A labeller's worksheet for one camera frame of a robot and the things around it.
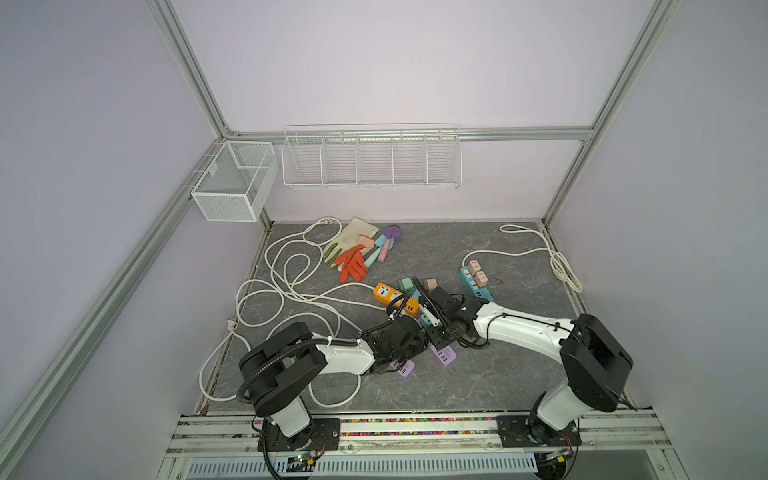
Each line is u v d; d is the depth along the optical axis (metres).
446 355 0.85
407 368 0.82
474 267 0.99
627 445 0.74
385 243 1.12
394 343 0.68
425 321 0.72
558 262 1.08
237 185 1.00
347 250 1.11
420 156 1.04
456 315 0.64
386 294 0.97
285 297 0.99
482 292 0.97
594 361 0.44
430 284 1.00
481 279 0.96
